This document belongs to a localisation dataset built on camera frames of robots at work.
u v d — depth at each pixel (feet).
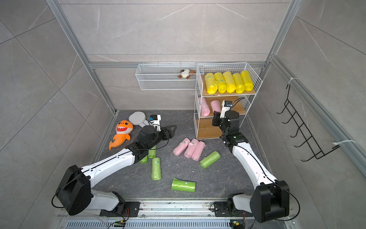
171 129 2.35
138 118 3.62
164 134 2.29
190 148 3.11
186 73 2.83
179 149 3.06
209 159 2.89
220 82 2.31
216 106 2.65
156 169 2.76
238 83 2.34
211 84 2.29
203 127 3.52
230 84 2.30
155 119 2.30
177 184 2.55
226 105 2.17
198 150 3.06
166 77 3.31
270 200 1.28
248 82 2.37
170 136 2.35
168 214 2.39
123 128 3.22
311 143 2.01
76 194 1.35
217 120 2.32
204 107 2.68
